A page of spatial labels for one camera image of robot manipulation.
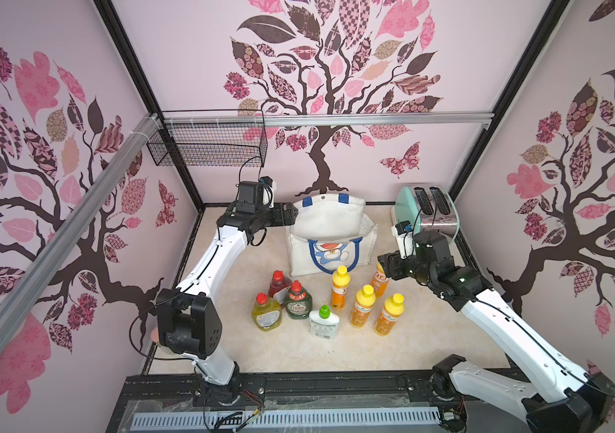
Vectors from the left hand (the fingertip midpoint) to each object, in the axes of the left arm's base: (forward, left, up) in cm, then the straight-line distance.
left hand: (284, 216), depth 84 cm
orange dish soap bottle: (-17, -30, -12) cm, 37 cm away
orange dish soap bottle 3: (-27, -23, -5) cm, 36 cm away
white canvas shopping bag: (+7, -17, -15) cm, 23 cm away
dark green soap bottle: (-24, -5, -13) cm, 28 cm away
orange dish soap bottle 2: (-30, -30, -5) cm, 43 cm away
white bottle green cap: (-31, -12, -11) cm, 35 cm away
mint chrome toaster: (+9, -51, -6) cm, 52 cm away
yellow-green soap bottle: (-27, +4, -12) cm, 30 cm away
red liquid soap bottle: (-20, +1, -7) cm, 21 cm away
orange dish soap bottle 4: (-22, -17, -6) cm, 28 cm away
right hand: (-14, -31, -1) cm, 34 cm away
